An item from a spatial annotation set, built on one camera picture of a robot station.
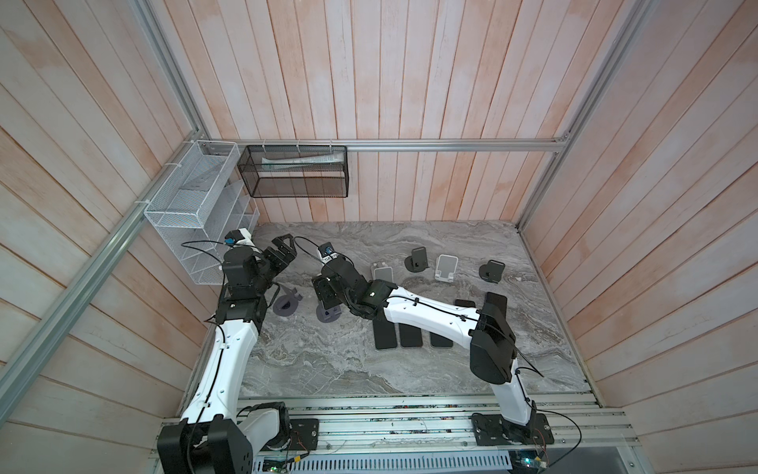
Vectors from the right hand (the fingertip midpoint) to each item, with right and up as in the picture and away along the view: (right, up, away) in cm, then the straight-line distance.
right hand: (322, 274), depth 81 cm
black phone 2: (+18, -19, +9) cm, 28 cm away
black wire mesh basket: (-14, +36, +24) cm, 46 cm away
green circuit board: (+53, -45, -10) cm, 70 cm away
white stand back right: (+40, +1, +20) cm, 45 cm away
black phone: (+3, -4, -8) cm, 10 cm away
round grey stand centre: (+30, +3, +23) cm, 38 cm away
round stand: (0, -14, +10) cm, 17 cm away
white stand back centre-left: (+18, -1, +20) cm, 27 cm away
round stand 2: (-15, -11, +16) cm, 25 cm away
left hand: (-9, +7, -4) cm, 12 cm away
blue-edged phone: (+46, -11, +18) cm, 51 cm away
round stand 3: (+56, 0, +20) cm, 60 cm away
